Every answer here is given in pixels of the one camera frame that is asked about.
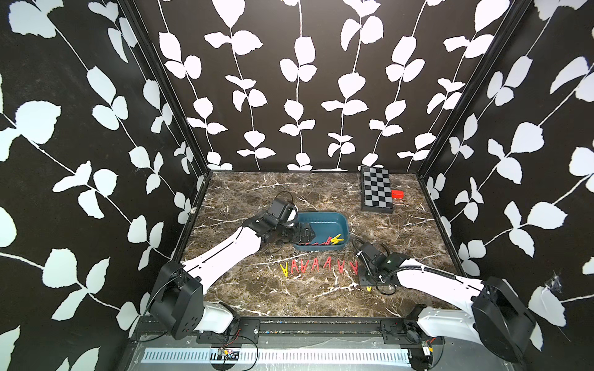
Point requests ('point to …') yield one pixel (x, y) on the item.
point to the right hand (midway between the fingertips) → (360, 274)
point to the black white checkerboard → (376, 191)
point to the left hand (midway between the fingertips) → (307, 233)
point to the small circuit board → (225, 354)
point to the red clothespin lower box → (327, 243)
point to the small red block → (397, 194)
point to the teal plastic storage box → (325, 226)
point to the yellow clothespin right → (336, 239)
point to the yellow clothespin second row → (369, 289)
